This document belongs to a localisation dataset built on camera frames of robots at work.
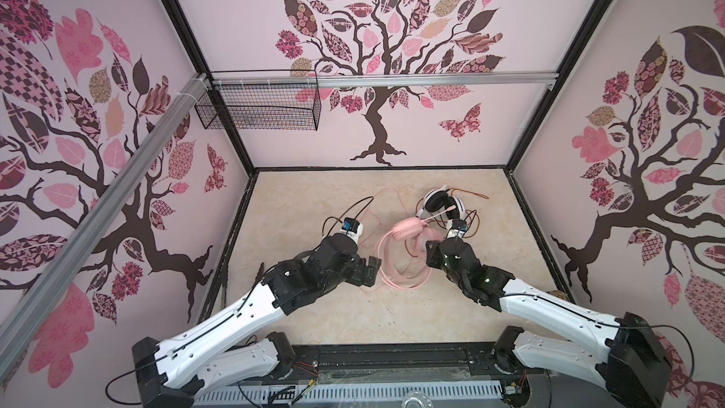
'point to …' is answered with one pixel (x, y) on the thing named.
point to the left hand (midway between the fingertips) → (363, 263)
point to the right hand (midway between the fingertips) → (428, 241)
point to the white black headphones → (438, 199)
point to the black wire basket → (264, 107)
